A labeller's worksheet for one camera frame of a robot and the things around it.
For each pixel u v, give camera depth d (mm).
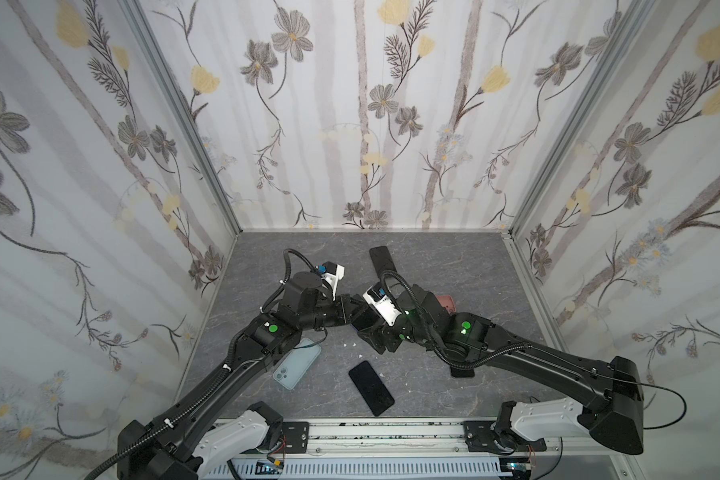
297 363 862
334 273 662
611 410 392
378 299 606
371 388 811
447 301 1010
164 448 383
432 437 756
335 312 633
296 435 734
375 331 617
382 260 1106
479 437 732
